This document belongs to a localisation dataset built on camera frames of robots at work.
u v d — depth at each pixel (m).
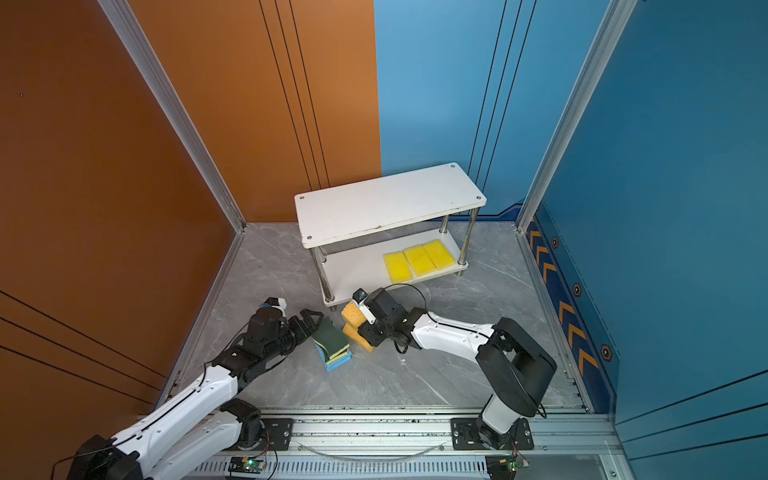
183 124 0.89
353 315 0.86
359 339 0.85
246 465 0.71
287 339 0.71
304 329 0.74
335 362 0.83
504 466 0.70
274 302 0.78
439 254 1.03
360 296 0.76
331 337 0.83
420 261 1.00
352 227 0.72
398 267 0.99
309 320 0.75
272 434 0.73
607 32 0.72
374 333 0.76
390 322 0.66
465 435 0.73
